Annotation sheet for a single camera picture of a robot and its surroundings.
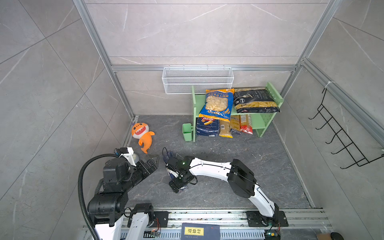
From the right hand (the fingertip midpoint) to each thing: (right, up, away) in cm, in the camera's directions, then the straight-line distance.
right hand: (179, 184), depth 85 cm
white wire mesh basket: (-2, +66, +16) cm, 68 cm away
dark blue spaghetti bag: (+35, +35, +10) cm, 50 cm away
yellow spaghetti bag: (+28, +32, +8) cm, 43 cm away
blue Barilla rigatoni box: (+17, +33, +6) cm, 38 cm away
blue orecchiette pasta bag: (+22, +46, -5) cm, 51 cm away
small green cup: (+3, +32, +17) cm, 37 cm away
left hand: (-9, +20, -22) cm, 31 cm away
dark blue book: (+11, -16, -16) cm, 25 cm away
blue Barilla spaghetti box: (-9, +16, +8) cm, 20 cm away
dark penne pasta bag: (+43, +49, -1) cm, 65 cm away
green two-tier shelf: (+11, +50, +6) cm, 52 cm away
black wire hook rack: (+76, +21, -25) cm, 83 cm away
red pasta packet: (+42, +35, +9) cm, 55 cm away
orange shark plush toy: (-28, +31, +16) cm, 45 cm away
